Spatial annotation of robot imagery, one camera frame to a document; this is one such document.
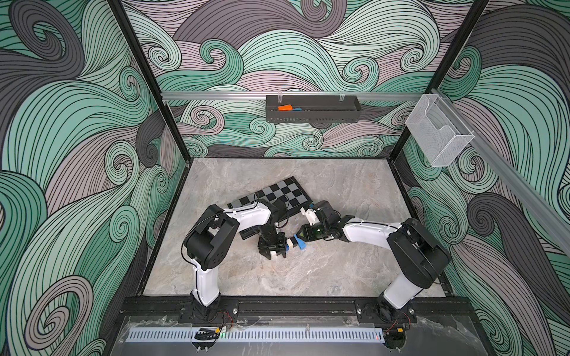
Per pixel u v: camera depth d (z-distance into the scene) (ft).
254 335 2.29
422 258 1.52
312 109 2.96
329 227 2.33
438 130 2.53
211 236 1.65
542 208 1.73
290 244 2.85
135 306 2.47
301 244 2.82
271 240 2.52
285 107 3.04
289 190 3.36
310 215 2.74
